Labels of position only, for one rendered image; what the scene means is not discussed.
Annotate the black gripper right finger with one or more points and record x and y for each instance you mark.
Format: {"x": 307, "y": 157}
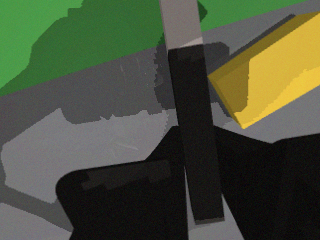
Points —
{"x": 258, "y": 179}

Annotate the green putting mat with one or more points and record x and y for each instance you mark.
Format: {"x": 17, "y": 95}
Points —
{"x": 45, "y": 39}

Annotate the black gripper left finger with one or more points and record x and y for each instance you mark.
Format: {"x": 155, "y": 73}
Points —
{"x": 158, "y": 182}

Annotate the yellow rectangular block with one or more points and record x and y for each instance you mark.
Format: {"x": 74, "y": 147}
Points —
{"x": 276, "y": 70}

